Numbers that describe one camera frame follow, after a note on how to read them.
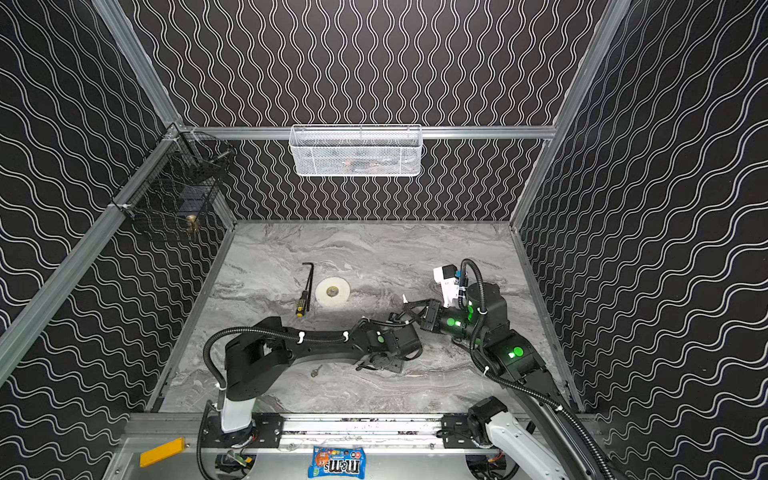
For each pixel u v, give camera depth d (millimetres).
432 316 579
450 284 621
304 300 973
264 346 533
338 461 690
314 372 837
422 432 749
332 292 1004
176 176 948
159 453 705
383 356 620
